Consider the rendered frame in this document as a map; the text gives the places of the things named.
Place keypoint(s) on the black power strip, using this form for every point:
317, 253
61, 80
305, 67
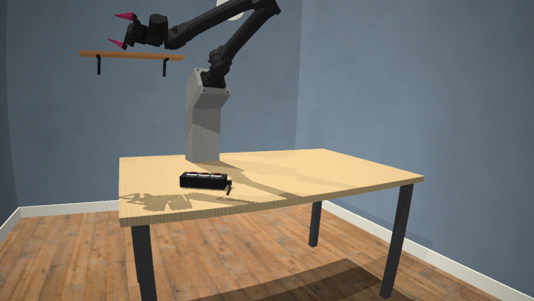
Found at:
205, 180

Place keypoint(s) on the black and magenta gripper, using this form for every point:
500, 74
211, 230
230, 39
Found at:
129, 16

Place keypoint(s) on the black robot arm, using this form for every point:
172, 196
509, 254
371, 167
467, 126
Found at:
220, 58

